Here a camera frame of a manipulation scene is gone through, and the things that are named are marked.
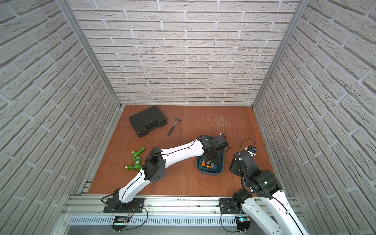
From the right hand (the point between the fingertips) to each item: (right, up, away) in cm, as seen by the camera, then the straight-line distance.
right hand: (237, 163), depth 72 cm
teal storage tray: (-13, -6, +12) cm, 19 cm away
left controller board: (-59, -29, -1) cm, 66 cm away
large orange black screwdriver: (-12, -6, +12) cm, 18 cm away
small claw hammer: (-37, +18, +34) cm, 54 cm away
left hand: (-7, -2, +11) cm, 14 cm away
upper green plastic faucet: (-59, -1, +19) cm, 62 cm away
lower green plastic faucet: (-56, -6, +13) cm, 58 cm away
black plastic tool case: (-56, +22, +32) cm, 68 cm away
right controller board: (+2, -29, -1) cm, 29 cm away
